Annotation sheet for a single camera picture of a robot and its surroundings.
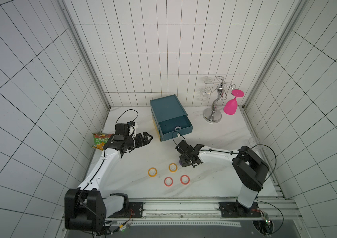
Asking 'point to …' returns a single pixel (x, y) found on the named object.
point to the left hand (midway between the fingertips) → (145, 141)
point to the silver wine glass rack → (212, 115)
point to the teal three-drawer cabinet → (170, 118)
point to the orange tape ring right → (171, 171)
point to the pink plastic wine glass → (230, 106)
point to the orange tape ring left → (156, 173)
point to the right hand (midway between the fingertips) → (181, 163)
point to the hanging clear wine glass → (203, 95)
